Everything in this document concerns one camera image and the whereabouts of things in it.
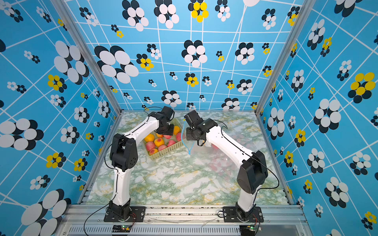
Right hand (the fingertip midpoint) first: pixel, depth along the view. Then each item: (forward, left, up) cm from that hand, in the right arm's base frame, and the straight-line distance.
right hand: (193, 134), depth 84 cm
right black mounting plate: (-38, -18, -17) cm, 45 cm away
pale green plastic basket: (+3, +15, -12) cm, 20 cm away
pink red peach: (-1, -13, -13) cm, 19 cm away
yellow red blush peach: (+3, +23, -12) cm, 27 cm away
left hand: (+10, +15, -10) cm, 21 cm away
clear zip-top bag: (-8, -12, -19) cm, 24 cm away
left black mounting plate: (-38, +28, -18) cm, 50 cm away
